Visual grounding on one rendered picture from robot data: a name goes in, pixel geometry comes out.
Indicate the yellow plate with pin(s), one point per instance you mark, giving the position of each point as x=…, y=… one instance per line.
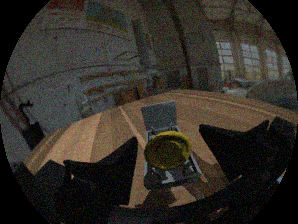
x=168, y=150

